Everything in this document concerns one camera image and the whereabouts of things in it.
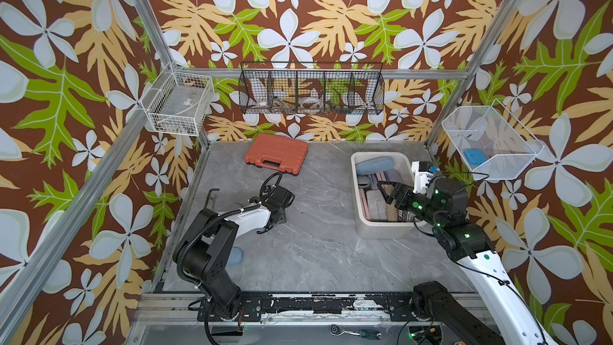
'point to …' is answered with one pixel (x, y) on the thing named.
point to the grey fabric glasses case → (364, 181)
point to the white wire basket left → (177, 102)
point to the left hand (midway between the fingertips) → (274, 212)
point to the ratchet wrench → (336, 330)
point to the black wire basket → (310, 88)
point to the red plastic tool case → (278, 152)
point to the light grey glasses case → (377, 206)
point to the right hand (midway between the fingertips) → (383, 184)
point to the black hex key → (208, 196)
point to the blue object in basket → (475, 156)
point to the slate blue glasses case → (236, 255)
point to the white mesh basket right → (491, 144)
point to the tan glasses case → (392, 212)
